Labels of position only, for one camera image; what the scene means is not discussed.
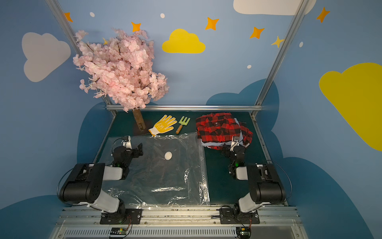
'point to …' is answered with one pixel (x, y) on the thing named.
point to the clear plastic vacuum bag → (169, 172)
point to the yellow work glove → (163, 125)
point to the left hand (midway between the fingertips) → (133, 142)
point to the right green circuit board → (243, 232)
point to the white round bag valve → (168, 156)
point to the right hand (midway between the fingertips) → (235, 142)
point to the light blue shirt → (221, 144)
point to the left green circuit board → (118, 231)
